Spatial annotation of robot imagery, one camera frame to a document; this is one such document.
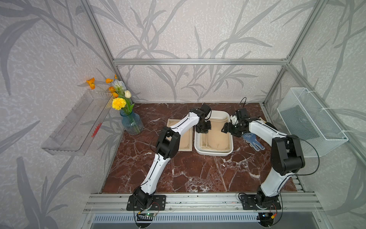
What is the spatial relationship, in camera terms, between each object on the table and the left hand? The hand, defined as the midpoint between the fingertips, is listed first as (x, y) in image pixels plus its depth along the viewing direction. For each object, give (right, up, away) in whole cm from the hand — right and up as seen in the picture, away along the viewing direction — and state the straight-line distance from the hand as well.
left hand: (209, 131), depth 97 cm
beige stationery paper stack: (+4, -5, 0) cm, 7 cm away
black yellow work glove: (+47, +4, +10) cm, 48 cm away
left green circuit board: (-35, -41, -25) cm, 59 cm away
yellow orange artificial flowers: (-51, +19, -20) cm, 58 cm away
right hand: (+10, +1, -2) cm, 10 cm away
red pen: (-57, +4, -31) cm, 65 cm away
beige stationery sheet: (-17, -6, 0) cm, 18 cm away
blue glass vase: (-52, +7, -4) cm, 53 cm away
